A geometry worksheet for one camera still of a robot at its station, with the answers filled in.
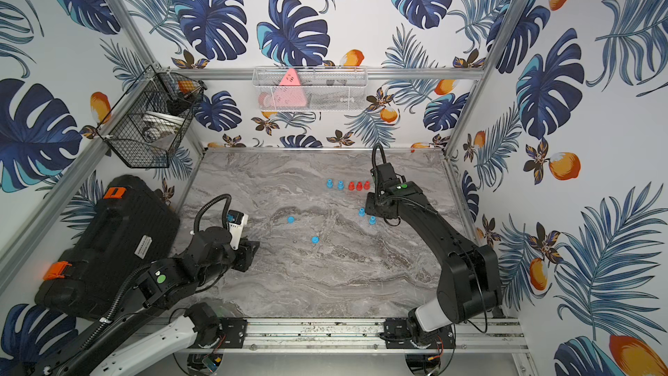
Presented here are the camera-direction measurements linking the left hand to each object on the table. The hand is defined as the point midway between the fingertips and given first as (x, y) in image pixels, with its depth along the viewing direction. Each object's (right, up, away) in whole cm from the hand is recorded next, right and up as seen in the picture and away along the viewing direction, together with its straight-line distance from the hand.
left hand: (253, 240), depth 72 cm
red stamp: (+29, +14, +35) cm, 48 cm away
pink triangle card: (+7, +47, +18) cm, 51 cm away
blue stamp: (+36, +2, +24) cm, 44 cm away
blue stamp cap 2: (+15, -5, +23) cm, 28 cm away
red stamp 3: (+36, +14, +35) cm, 52 cm away
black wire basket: (-35, +34, +8) cm, 49 cm away
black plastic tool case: (-36, +3, +3) cm, 36 cm away
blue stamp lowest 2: (+25, +14, +35) cm, 45 cm away
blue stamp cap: (+6, +1, +28) cm, 28 cm away
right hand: (+36, +7, +15) cm, 40 cm away
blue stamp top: (+33, +4, +27) cm, 43 cm away
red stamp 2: (+33, +14, +35) cm, 50 cm away
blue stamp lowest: (+20, +15, +35) cm, 43 cm away
